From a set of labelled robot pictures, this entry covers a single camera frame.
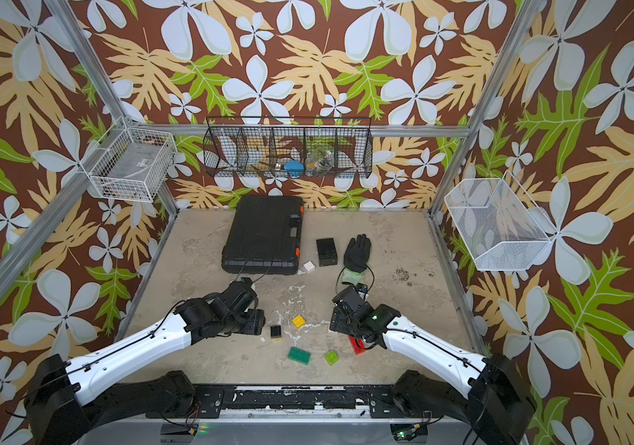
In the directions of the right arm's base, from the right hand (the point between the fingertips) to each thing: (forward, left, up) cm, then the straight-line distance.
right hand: (338, 322), depth 83 cm
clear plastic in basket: (+48, +5, +24) cm, 54 cm away
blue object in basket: (+45, +14, +23) cm, 53 cm away
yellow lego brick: (+2, +12, -4) cm, 13 cm away
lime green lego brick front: (-9, +2, -4) cm, 10 cm away
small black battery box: (+26, +3, +1) cm, 26 cm away
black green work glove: (+27, -9, -5) cm, 29 cm away
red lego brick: (-6, -6, -4) cm, 9 cm away
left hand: (0, +24, +4) cm, 24 cm away
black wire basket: (+55, +15, +25) cm, 62 cm away
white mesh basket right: (+21, -47, +21) cm, 56 cm away
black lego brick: (-2, +19, -2) cm, 19 cm away
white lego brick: (+23, +9, -4) cm, 25 cm away
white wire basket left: (+40, +65, +30) cm, 82 cm away
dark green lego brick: (-8, +12, -5) cm, 15 cm away
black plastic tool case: (+32, +26, +3) cm, 41 cm away
